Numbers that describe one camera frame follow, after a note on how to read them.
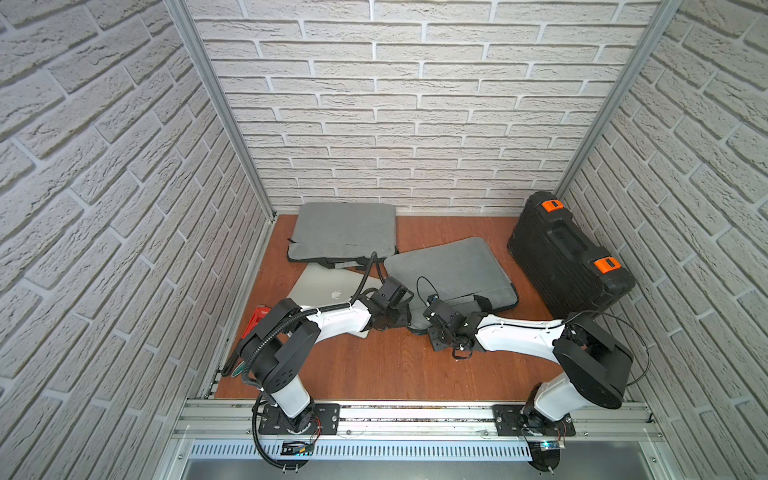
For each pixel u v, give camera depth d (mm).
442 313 692
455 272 976
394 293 711
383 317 696
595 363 443
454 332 664
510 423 735
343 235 1100
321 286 992
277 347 455
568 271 813
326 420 726
